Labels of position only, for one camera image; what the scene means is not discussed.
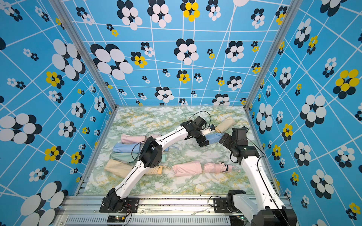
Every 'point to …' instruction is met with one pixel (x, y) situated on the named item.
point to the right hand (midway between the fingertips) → (227, 165)
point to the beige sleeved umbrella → (226, 125)
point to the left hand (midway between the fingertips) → (177, 165)
